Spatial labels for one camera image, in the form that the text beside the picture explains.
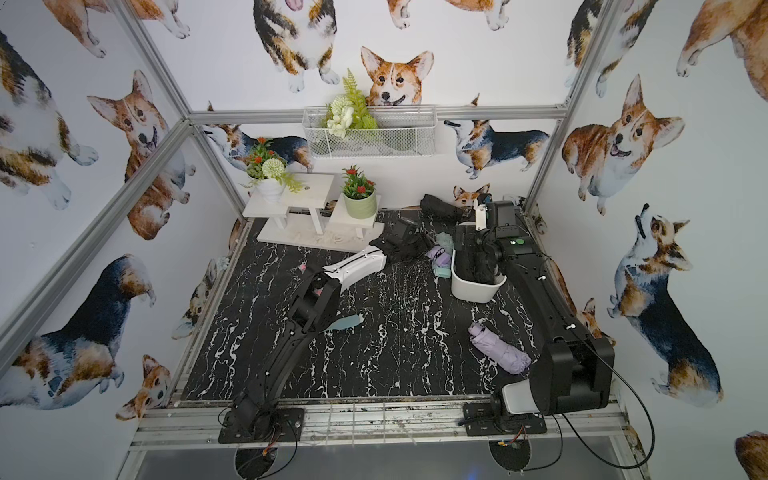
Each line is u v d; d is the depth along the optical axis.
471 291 0.89
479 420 0.73
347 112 0.78
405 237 0.85
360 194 0.89
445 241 1.06
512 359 0.78
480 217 0.74
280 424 0.73
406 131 0.93
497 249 0.59
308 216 1.06
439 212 1.17
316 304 0.64
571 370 0.41
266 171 0.91
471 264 1.00
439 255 1.00
